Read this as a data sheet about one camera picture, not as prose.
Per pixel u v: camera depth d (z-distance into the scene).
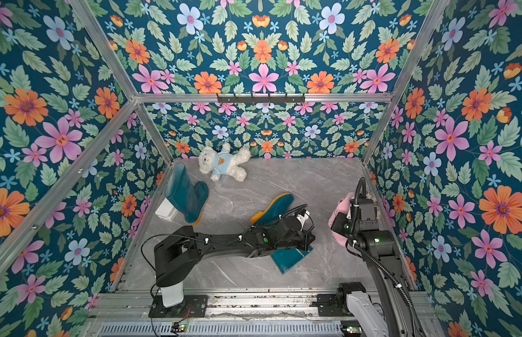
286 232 0.61
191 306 0.73
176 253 0.50
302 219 0.73
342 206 0.72
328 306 0.74
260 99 0.93
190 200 0.92
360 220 0.52
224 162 1.08
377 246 0.46
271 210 0.93
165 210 0.94
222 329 0.76
